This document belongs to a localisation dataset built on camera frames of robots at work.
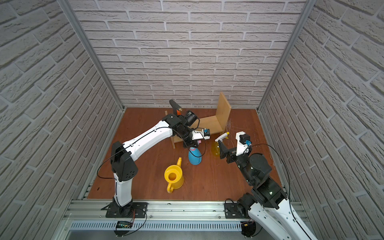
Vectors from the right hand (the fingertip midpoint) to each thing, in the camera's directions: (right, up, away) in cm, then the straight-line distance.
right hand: (225, 139), depth 64 cm
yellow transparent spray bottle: (-1, -8, +24) cm, 25 cm away
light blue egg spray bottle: (-14, -13, +22) cm, 29 cm away
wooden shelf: (-9, +5, +5) cm, 11 cm away
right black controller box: (+13, -44, +7) cm, 47 cm away
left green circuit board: (-49, -44, +9) cm, 66 cm away
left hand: (-13, -2, +18) cm, 22 cm away
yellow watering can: (-24, -20, +11) cm, 33 cm away
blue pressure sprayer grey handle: (-24, +16, +15) cm, 33 cm away
